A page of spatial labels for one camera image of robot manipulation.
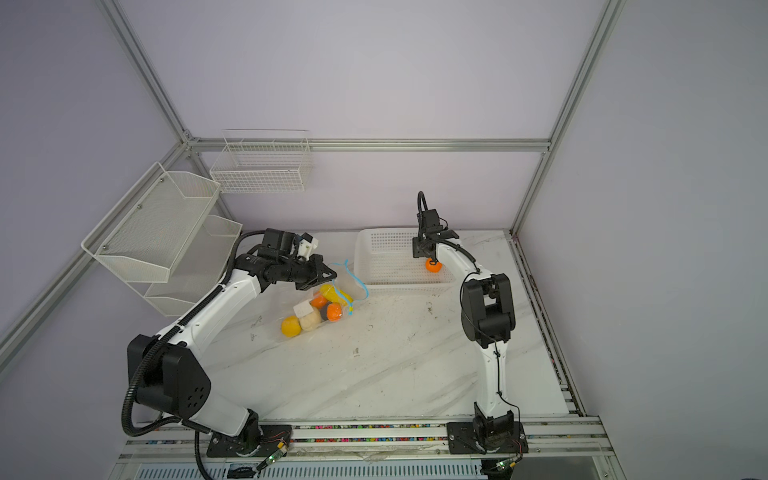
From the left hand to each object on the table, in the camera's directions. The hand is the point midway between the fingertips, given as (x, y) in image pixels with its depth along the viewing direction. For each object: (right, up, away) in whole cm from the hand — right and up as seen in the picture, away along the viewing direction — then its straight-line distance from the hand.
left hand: (335, 275), depth 81 cm
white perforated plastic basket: (+12, +4, +30) cm, 33 cm away
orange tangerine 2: (-8, -9, +14) cm, 18 cm away
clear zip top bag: (+1, -2, +8) cm, 9 cm away
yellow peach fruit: (-15, -16, +9) cm, 24 cm away
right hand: (+27, +10, +21) cm, 36 cm away
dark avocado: (-6, -12, +11) cm, 17 cm away
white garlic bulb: (-9, -14, +8) cm, 19 cm away
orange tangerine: (+31, +1, +25) cm, 40 cm away
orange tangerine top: (-2, -11, +8) cm, 14 cm away
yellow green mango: (0, -5, 0) cm, 5 cm away
